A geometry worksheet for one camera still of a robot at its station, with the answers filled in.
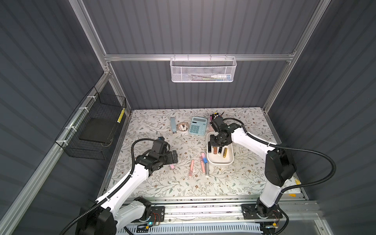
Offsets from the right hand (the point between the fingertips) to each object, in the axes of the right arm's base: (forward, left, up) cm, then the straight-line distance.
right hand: (214, 143), depth 90 cm
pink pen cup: (+18, +1, +3) cm, 18 cm away
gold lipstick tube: (-1, -8, -9) cm, 12 cm away
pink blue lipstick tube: (-12, +26, -8) cm, 30 cm away
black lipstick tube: (0, -5, -9) cm, 10 cm away
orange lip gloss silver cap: (0, -1, -9) cm, 9 cm away
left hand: (-11, +26, +2) cm, 28 cm away
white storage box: (-6, -3, -10) cm, 12 cm away
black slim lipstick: (+1, +2, -8) cm, 8 cm away
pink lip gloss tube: (-10, +14, -9) cm, 19 cm away
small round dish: (+19, +21, -8) cm, 30 cm away
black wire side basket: (-7, +65, +20) cm, 68 cm away
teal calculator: (+20, +10, -8) cm, 23 cm away
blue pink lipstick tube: (-7, +6, -8) cm, 12 cm away
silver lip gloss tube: (-13, +5, -9) cm, 16 cm away
